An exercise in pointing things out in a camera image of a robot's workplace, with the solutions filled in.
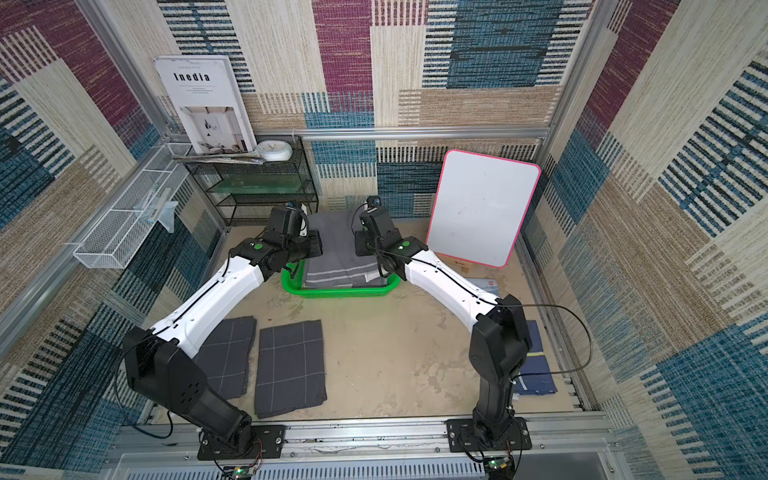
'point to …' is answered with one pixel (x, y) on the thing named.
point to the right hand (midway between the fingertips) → (362, 231)
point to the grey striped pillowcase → (338, 266)
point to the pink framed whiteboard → (481, 207)
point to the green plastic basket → (293, 284)
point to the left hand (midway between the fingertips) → (318, 238)
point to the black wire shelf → (249, 193)
